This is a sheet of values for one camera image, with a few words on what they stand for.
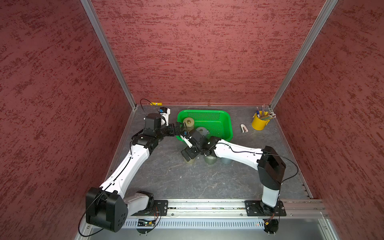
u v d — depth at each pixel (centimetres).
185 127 100
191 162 89
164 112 69
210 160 87
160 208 74
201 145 64
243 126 106
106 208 38
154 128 59
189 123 98
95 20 75
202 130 95
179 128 71
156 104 122
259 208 74
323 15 74
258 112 103
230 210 75
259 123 102
